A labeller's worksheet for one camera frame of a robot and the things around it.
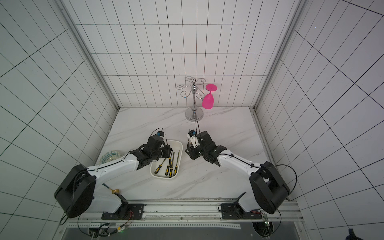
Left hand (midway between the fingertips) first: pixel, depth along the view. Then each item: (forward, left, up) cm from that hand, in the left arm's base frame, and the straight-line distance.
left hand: (169, 151), depth 87 cm
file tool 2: (-8, -1, -6) cm, 10 cm away
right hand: (-1, -8, +3) cm, 9 cm away
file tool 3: (-9, +1, -5) cm, 10 cm away
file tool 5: (-4, 0, -3) cm, 5 cm away
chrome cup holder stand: (+36, -14, -7) cm, 40 cm away
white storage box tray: (+6, -3, -2) cm, 7 cm away
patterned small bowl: (-1, +38, -4) cm, 38 cm away
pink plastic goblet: (+33, -24, +13) cm, 42 cm away
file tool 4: (-7, +6, -6) cm, 12 cm away
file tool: (-7, -4, -6) cm, 11 cm away
